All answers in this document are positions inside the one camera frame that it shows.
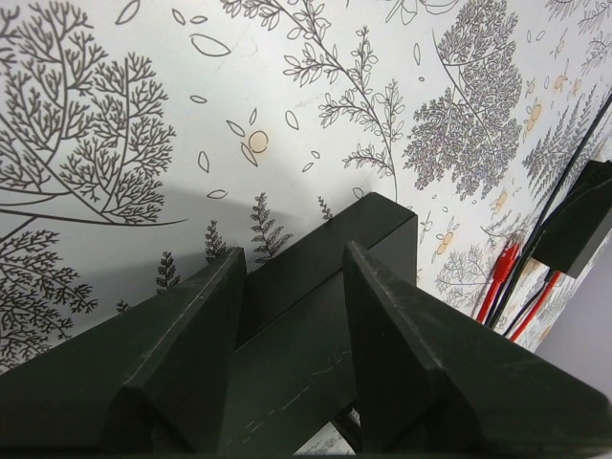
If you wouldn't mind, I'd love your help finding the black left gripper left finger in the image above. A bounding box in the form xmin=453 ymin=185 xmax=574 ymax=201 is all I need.
xmin=1 ymin=248 xmax=246 ymax=456

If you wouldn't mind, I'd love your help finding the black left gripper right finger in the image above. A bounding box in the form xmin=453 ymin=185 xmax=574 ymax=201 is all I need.
xmin=343 ymin=242 xmax=611 ymax=458

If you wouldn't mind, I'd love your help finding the black network switch with ports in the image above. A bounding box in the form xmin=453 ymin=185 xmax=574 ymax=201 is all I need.
xmin=219 ymin=192 xmax=418 ymax=455

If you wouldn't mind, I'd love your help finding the black cable with plug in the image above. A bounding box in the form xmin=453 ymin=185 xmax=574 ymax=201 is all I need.
xmin=487 ymin=93 xmax=612 ymax=331

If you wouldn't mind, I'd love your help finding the black power adapter brick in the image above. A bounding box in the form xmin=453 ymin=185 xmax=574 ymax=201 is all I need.
xmin=533 ymin=161 xmax=611 ymax=278

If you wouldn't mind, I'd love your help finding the floral patterned table mat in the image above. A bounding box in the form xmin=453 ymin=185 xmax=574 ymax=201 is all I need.
xmin=1 ymin=1 xmax=611 ymax=372

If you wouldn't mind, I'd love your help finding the red ethernet cable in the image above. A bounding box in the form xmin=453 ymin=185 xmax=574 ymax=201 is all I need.
xmin=476 ymin=241 xmax=560 ymax=343

